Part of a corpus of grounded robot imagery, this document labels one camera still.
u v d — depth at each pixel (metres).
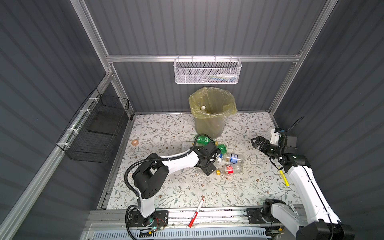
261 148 0.69
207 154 0.69
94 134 0.73
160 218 0.73
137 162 0.45
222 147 0.95
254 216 0.74
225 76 0.91
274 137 0.71
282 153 0.58
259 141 0.71
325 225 0.38
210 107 1.07
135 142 1.03
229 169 0.85
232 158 0.89
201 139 1.01
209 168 0.79
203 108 1.05
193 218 0.73
